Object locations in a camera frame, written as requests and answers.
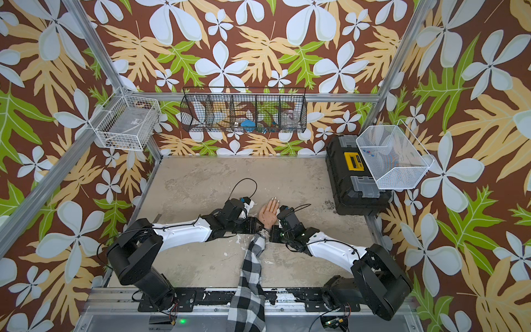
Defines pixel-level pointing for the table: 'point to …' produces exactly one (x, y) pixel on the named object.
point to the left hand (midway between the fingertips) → (262, 223)
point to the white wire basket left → (125, 122)
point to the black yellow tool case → (351, 180)
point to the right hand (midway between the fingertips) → (267, 232)
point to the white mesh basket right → (395, 158)
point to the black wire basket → (240, 109)
